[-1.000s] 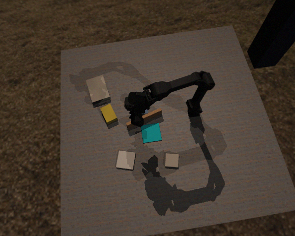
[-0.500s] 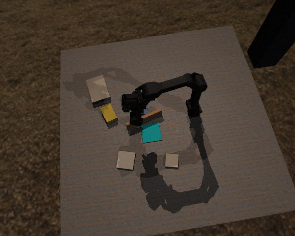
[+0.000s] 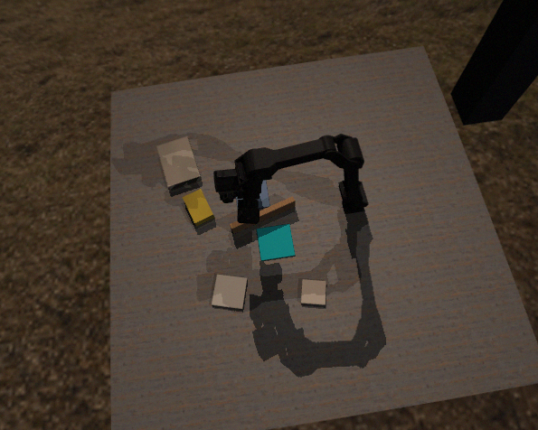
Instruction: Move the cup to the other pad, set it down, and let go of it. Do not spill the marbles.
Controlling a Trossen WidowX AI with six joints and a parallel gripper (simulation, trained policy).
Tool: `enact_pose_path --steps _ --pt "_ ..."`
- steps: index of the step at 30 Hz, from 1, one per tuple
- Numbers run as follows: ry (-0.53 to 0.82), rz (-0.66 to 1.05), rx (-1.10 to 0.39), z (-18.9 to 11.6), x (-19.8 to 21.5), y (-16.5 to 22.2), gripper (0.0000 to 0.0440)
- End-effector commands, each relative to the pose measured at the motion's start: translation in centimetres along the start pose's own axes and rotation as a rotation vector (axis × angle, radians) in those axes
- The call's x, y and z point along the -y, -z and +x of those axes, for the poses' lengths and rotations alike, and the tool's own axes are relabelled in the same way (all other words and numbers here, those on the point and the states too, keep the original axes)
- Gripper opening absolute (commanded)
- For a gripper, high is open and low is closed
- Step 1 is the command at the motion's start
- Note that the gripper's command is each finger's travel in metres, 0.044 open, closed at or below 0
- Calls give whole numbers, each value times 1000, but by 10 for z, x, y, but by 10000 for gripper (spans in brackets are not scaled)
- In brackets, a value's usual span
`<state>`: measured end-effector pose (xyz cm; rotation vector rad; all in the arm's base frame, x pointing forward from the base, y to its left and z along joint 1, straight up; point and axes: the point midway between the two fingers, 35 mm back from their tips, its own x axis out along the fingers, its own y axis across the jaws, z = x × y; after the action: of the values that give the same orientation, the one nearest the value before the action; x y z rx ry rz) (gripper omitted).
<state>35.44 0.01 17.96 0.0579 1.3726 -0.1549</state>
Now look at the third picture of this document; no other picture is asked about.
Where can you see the tan flat block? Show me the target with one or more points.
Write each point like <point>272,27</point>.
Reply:
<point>178,163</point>

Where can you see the yellow block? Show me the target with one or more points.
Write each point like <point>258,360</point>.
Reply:
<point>198,207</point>

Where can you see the wooden flat bar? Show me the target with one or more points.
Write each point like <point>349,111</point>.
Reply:
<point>266,214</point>

